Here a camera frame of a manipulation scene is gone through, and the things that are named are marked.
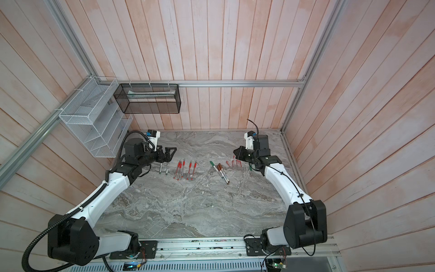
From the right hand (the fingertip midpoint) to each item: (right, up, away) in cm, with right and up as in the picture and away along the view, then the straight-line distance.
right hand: (234, 150), depth 85 cm
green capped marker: (-39, -13, +13) cm, 43 cm away
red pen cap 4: (+6, -9, +19) cm, 22 cm away
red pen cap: (-2, -8, +19) cm, 21 cm away
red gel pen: (-33, -12, +16) cm, 39 cm away
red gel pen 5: (-22, -10, +18) cm, 30 cm away
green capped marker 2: (-9, -12, +16) cm, 22 cm away
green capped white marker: (-43, -12, +15) cm, 47 cm away
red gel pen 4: (-25, -10, +17) cm, 32 cm away
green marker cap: (+12, -11, +17) cm, 23 cm away
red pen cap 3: (+4, -8, +19) cm, 21 cm away
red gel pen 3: (-29, -10, +17) cm, 35 cm away
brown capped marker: (-6, -11, +16) cm, 21 cm away
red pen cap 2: (+1, -7, +19) cm, 21 cm away
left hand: (-33, 0, -3) cm, 33 cm away
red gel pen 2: (-31, -13, +14) cm, 37 cm away
